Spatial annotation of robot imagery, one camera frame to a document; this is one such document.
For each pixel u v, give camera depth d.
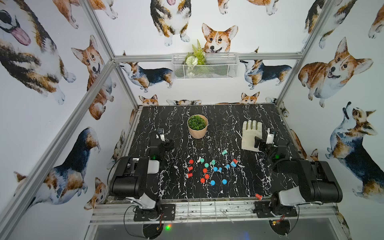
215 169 0.88
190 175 0.85
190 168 0.87
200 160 0.92
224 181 0.84
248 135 1.04
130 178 0.47
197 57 0.82
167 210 0.74
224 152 0.94
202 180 0.84
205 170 0.88
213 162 0.88
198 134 0.95
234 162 0.89
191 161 0.91
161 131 0.82
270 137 0.83
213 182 0.84
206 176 0.86
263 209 0.73
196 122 0.95
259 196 0.77
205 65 0.87
